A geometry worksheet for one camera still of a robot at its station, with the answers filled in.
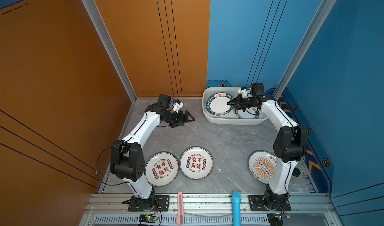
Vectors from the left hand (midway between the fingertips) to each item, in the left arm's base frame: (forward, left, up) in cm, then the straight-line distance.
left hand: (188, 120), depth 84 cm
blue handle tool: (-38, -24, -15) cm, 47 cm away
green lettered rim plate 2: (+12, -17, 0) cm, 21 cm away
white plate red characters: (-22, +15, -18) cm, 32 cm away
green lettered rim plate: (0, -33, +7) cm, 34 cm away
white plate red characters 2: (-18, -5, -18) cm, 26 cm away
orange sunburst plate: (-19, -43, -17) cm, 50 cm away
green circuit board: (-44, +18, -19) cm, 52 cm away
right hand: (+11, -23, +3) cm, 26 cm away
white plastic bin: (+12, -28, -13) cm, 33 cm away
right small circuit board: (-43, -45, -17) cm, 65 cm away
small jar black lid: (-26, -55, -8) cm, 61 cm away
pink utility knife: (-42, +2, -16) cm, 46 cm away
